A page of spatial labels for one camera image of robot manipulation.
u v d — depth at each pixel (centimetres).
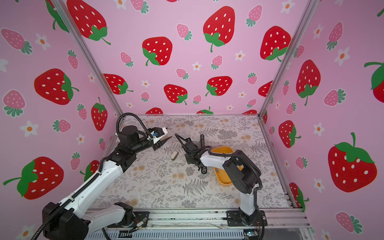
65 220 37
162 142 66
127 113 54
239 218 73
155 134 59
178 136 80
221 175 88
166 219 76
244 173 49
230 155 54
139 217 74
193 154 72
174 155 95
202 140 104
